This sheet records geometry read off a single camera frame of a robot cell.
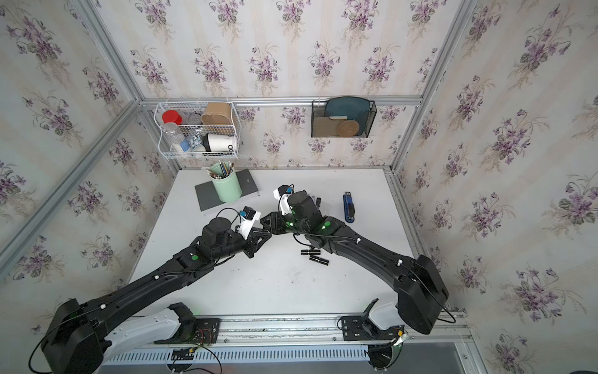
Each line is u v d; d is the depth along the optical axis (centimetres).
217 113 89
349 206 100
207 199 105
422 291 41
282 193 69
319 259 88
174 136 87
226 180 91
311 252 88
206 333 72
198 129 93
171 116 91
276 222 65
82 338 38
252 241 65
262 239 73
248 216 65
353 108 93
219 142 94
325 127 97
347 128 97
